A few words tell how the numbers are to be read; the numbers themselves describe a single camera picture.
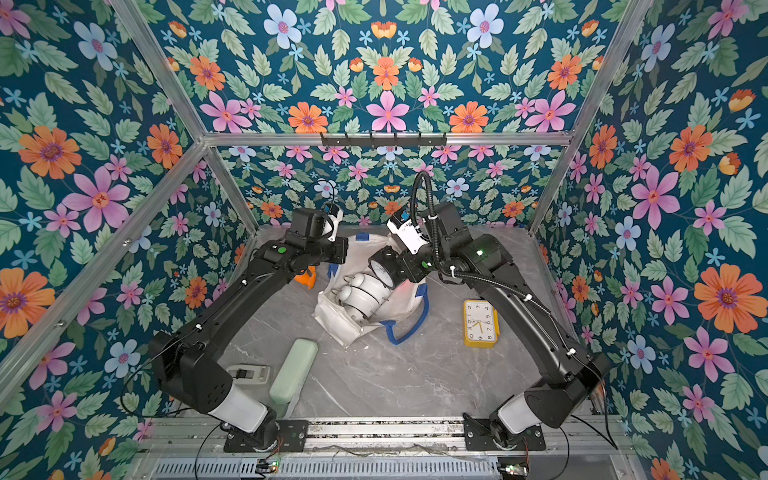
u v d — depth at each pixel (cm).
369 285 89
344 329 77
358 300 87
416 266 59
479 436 73
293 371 82
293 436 74
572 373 39
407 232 59
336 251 72
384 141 93
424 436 75
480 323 91
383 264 71
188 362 41
